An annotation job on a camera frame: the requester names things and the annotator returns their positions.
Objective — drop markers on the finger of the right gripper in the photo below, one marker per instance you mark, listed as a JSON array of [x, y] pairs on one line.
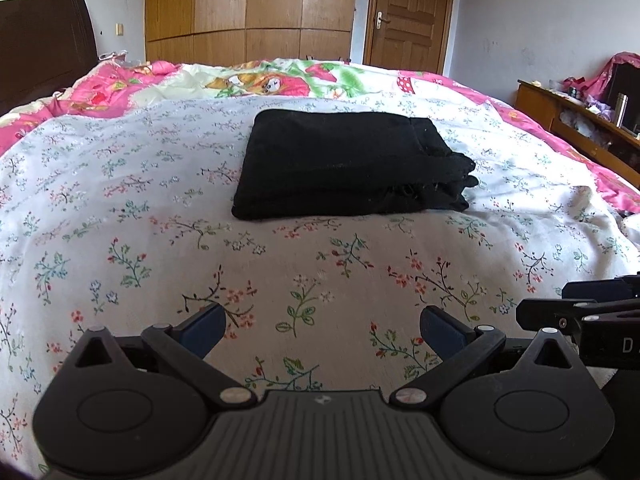
[[563, 314], [622, 288]]

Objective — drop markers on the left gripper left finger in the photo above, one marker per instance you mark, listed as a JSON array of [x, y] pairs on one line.
[[180, 352]]

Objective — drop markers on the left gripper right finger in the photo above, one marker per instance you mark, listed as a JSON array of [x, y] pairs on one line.
[[463, 352]]

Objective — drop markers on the black pants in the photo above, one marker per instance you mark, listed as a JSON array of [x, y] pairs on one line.
[[300, 164]]

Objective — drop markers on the wooden side desk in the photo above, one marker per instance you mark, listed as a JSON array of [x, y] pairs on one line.
[[595, 137]]

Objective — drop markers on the white floral bed sheet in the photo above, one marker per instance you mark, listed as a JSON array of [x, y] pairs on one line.
[[126, 222]]

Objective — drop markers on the pink cloth on desk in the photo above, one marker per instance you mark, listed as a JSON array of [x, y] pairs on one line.
[[595, 87]]

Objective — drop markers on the pink cartoon quilt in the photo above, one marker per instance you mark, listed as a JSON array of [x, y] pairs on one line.
[[113, 89]]

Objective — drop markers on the wooden door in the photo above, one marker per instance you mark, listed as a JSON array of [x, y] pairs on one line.
[[408, 34]]

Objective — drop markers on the wooden wardrobe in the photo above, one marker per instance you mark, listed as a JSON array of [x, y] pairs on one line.
[[229, 32]]

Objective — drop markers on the dark wooden headboard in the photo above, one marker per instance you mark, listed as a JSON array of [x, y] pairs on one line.
[[46, 45]]

